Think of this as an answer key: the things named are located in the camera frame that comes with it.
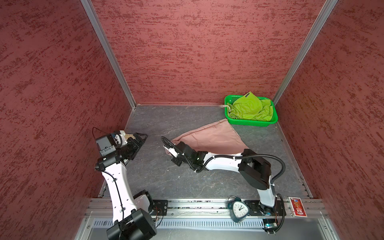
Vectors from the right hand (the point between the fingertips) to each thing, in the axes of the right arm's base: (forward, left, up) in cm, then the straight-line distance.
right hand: (171, 154), depth 85 cm
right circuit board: (-34, -49, -9) cm, 61 cm away
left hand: (0, +12, +13) cm, 17 cm away
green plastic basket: (+47, -44, 0) cm, 64 cm away
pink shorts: (+16, -31, -7) cm, 36 cm away
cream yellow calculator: (-2, +17, +23) cm, 29 cm away
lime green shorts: (+41, -58, -3) cm, 71 cm away
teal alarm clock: (-28, -34, -5) cm, 44 cm away
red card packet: (-28, -65, -8) cm, 71 cm away
